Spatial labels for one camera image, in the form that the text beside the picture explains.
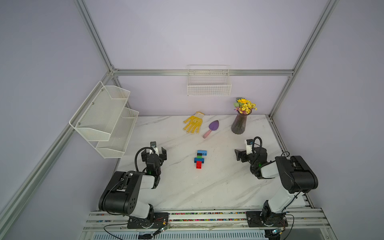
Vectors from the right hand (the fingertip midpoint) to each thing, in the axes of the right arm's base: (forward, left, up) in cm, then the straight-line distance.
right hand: (243, 150), depth 99 cm
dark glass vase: (+15, +1, +10) cm, 18 cm away
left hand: (-2, +58, +7) cm, 59 cm away
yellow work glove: (+27, +33, -1) cm, 42 cm away
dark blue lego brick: (-7, +30, +1) cm, 31 cm away
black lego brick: (-3, +29, +2) cm, 30 cm away
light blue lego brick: (-2, +26, +1) cm, 26 cm away
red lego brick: (-11, +30, +2) cm, 32 cm away
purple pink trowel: (+23, +18, -1) cm, 29 cm away
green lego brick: (-5, +29, 0) cm, 30 cm away
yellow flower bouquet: (+17, +1, +24) cm, 29 cm away
